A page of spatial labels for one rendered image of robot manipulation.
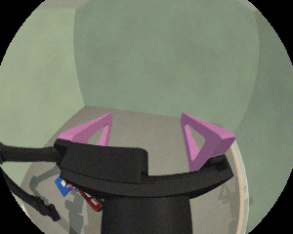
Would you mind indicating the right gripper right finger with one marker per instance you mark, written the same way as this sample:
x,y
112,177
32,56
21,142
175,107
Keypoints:
x,y
217,141

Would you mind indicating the red glasses case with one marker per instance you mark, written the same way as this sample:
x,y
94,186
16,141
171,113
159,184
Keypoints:
x,y
100,204

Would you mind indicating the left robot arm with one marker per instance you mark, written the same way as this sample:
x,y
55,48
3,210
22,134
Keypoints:
x,y
25,154

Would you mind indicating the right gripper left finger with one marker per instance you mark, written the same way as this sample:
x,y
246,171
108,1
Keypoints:
x,y
82,132

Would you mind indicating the blue notebook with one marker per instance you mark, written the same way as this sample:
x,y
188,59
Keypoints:
x,y
61,186

